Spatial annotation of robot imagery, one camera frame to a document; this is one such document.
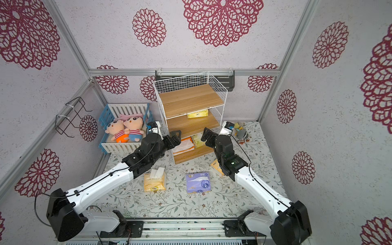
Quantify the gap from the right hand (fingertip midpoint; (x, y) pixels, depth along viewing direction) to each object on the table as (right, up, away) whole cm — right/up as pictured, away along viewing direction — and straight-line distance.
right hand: (214, 132), depth 78 cm
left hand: (-20, -1, -3) cm, 20 cm away
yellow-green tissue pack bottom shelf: (-8, -5, +23) cm, 25 cm away
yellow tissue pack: (+3, -19, +14) cm, 24 cm away
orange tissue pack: (-32, -27, +6) cm, 42 cm away
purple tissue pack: (-9, -28, +5) cm, 29 cm away
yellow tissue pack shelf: (-8, +10, +9) cm, 16 cm away
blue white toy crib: (-58, +4, +24) cm, 63 cm away
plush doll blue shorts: (-50, +6, +20) cm, 54 cm away
